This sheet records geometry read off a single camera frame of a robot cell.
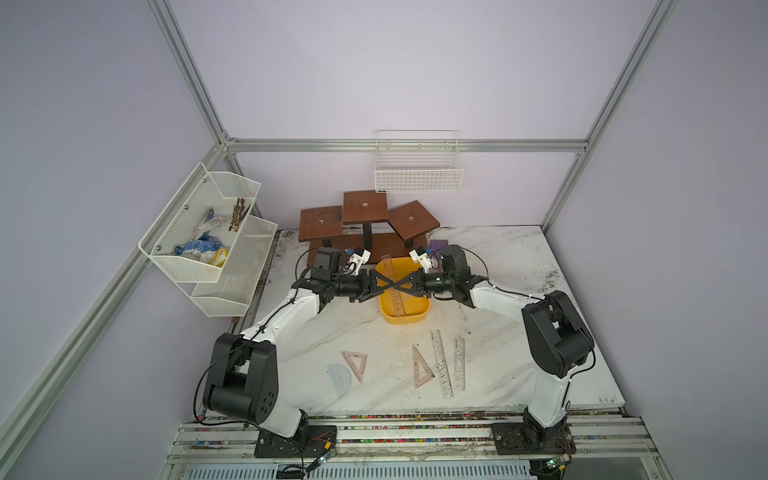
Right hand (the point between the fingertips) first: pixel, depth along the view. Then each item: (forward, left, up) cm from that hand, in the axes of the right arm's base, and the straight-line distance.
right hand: (397, 289), depth 87 cm
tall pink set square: (-15, -6, -15) cm, 22 cm away
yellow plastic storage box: (+1, -6, -13) cm, 15 cm away
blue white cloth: (0, +47, +20) cm, 51 cm away
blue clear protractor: (-21, +17, -14) cm, 30 cm away
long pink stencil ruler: (-2, 0, 0) cm, 2 cm away
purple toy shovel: (+30, -17, -14) cm, 37 cm away
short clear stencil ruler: (-18, -18, -14) cm, 29 cm away
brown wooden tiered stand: (+28, +11, +1) cm, 30 cm away
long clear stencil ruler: (-18, -13, -14) cm, 26 cm away
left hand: (-3, +3, +4) cm, 6 cm away
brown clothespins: (+14, +44, +19) cm, 50 cm away
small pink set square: (-19, +12, -15) cm, 27 cm away
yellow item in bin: (-1, +44, +17) cm, 47 cm away
